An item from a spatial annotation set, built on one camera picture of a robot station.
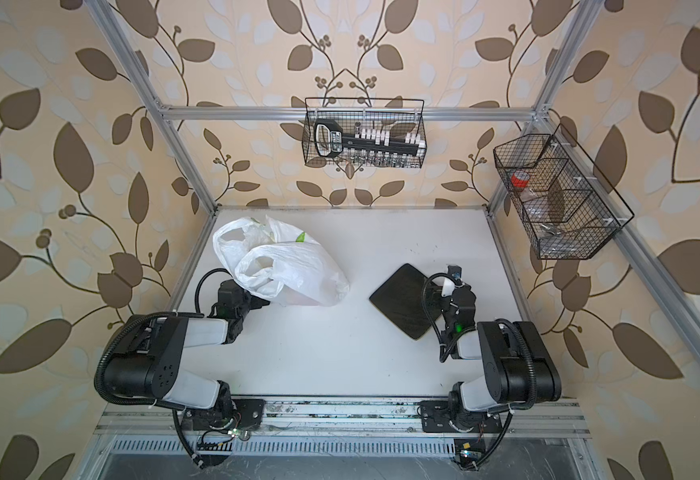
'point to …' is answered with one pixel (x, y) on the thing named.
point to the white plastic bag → (275, 262)
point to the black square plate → (401, 299)
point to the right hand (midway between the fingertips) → (442, 282)
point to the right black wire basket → (567, 207)
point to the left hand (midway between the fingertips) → (252, 283)
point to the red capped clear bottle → (519, 180)
